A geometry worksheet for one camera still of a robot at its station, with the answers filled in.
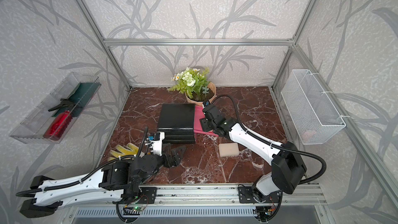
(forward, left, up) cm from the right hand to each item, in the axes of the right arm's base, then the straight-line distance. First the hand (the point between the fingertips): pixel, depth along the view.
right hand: (206, 118), depth 84 cm
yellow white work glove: (-12, +42, -14) cm, 46 cm away
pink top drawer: (+5, +4, -2) cm, 7 cm away
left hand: (-19, +11, +5) cm, 23 cm away
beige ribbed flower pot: (+21, -1, -3) cm, 21 cm away
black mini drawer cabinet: (-3, +15, +2) cm, 16 cm away
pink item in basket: (-13, -48, +5) cm, 50 cm away
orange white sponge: (-11, -14, -16) cm, 24 cm away
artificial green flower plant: (+15, +7, +14) cm, 22 cm away
